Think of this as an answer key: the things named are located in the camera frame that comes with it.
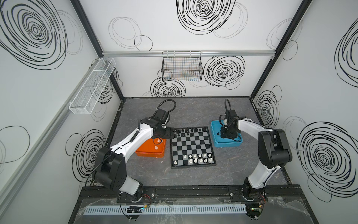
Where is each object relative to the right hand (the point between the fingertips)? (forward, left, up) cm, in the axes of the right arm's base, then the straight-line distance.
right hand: (221, 135), depth 95 cm
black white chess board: (-8, +21, -1) cm, 22 cm away
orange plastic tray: (-10, +45, 0) cm, 46 cm away
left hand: (-5, +36, +9) cm, 37 cm away
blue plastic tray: (-5, +3, 0) cm, 5 cm away
